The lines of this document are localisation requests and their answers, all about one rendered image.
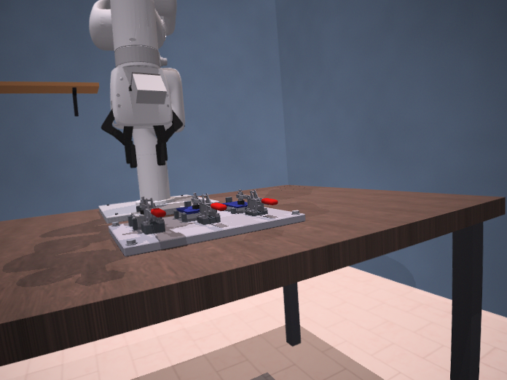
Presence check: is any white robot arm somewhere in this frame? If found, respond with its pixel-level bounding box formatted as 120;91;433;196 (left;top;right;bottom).
89;0;185;205

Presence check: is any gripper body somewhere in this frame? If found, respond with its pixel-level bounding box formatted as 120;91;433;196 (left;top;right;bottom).
110;62;173;129

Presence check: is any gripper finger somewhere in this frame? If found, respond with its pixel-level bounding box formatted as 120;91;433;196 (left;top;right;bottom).
101;109;137;168
153;110;183;166

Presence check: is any blue flat plate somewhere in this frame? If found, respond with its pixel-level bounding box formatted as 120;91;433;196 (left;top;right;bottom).
221;201;248;211
176;206;200;219

